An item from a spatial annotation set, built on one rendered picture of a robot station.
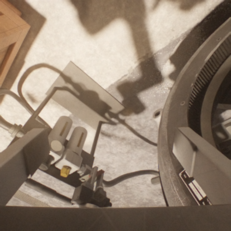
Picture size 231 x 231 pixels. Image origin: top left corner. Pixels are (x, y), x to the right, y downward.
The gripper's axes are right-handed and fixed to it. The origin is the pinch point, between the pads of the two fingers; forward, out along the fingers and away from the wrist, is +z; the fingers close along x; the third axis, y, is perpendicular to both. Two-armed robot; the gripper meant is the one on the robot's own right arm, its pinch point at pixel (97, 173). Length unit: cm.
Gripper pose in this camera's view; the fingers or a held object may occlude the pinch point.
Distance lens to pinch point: 69.4
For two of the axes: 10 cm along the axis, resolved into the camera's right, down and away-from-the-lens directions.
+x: -7.3, -5.8, -3.7
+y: 6.8, -5.2, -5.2
